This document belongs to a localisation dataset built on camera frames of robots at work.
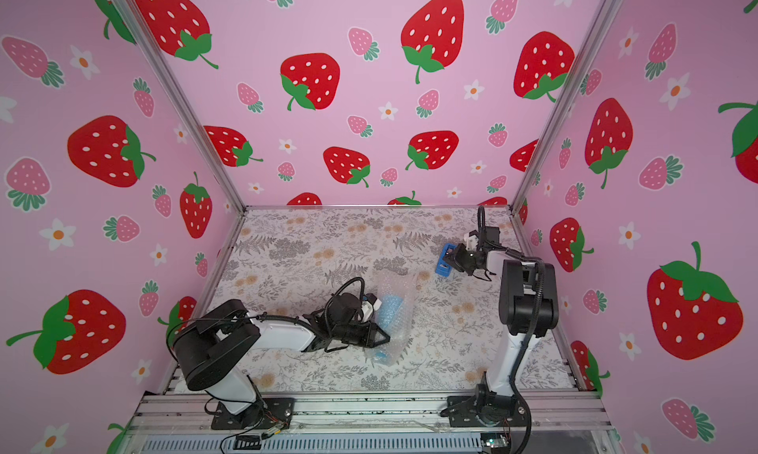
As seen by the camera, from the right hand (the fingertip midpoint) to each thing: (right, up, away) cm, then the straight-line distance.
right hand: (441, 257), depth 100 cm
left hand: (-17, -23, -16) cm, 33 cm away
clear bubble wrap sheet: (-16, -9, -12) cm, 21 cm away
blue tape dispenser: (+1, -3, -1) cm, 4 cm away
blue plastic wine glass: (-18, -15, -16) cm, 28 cm away
